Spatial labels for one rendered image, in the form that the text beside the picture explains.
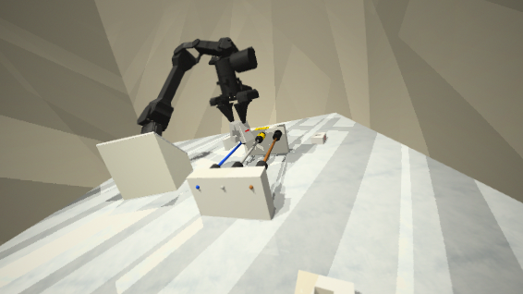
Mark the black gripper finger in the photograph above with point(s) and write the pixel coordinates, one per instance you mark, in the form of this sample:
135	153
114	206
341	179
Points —
226	109
241	109

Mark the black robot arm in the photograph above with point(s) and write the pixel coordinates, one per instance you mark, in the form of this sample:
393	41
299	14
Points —
230	59

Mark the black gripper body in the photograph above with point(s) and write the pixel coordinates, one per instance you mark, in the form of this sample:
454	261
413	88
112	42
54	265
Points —
229	88

